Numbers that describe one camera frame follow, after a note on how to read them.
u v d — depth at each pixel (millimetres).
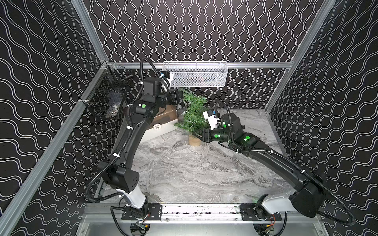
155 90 548
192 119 782
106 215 732
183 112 770
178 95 711
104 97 923
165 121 940
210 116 639
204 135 638
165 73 616
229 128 543
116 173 423
